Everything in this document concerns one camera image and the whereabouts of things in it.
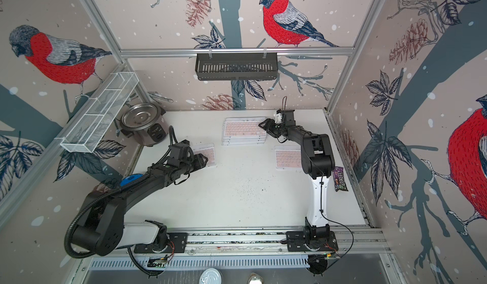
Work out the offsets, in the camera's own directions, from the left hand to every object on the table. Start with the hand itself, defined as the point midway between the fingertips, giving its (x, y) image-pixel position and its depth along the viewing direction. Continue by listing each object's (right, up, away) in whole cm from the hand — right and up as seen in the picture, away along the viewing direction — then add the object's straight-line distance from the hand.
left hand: (207, 156), depth 90 cm
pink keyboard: (+17, +14, +19) cm, 30 cm away
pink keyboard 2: (-3, +2, +13) cm, 14 cm away
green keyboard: (+17, +7, +14) cm, 23 cm away
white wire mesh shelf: (-43, +13, -18) cm, 49 cm away
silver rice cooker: (-32, +16, +4) cm, 36 cm away
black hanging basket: (+13, +49, +17) cm, 54 cm away
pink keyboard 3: (+41, -2, +9) cm, 42 cm away
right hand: (+28, +16, +15) cm, 36 cm away
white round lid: (+7, -36, -27) cm, 46 cm away
